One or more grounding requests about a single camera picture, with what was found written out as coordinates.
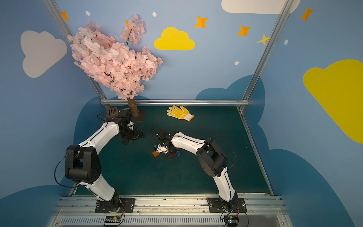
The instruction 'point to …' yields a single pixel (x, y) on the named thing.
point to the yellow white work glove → (180, 112)
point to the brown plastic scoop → (112, 112)
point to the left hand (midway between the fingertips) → (138, 137)
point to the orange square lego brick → (155, 153)
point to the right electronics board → (231, 221)
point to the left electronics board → (113, 219)
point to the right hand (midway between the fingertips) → (174, 151)
